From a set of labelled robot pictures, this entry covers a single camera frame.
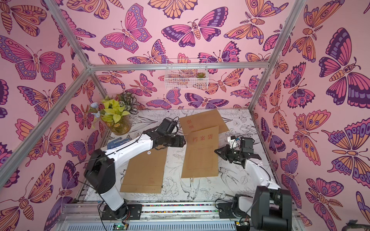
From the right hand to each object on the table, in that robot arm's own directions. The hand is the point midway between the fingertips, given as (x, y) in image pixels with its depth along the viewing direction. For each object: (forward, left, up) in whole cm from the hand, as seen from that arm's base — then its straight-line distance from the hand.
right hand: (216, 150), depth 83 cm
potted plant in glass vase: (+18, +62, +11) cm, 65 cm away
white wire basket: (+44, +19, +22) cm, 53 cm away
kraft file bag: (+32, +6, -12) cm, 35 cm away
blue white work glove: (+11, +65, -10) cm, 67 cm away
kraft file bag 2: (-1, +10, -9) cm, 13 cm away
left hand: (+5, +20, +1) cm, 20 cm away
